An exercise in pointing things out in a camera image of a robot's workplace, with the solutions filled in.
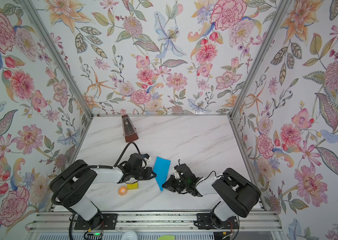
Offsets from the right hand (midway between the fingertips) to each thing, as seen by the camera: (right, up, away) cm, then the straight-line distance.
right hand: (161, 185), depth 84 cm
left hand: (-2, +4, +3) cm, 5 cm away
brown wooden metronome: (-21, +30, +16) cm, 40 cm away
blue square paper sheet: (0, +8, +6) cm, 10 cm away
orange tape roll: (-21, -3, 0) cm, 22 cm away
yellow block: (-15, 0, -2) cm, 15 cm away
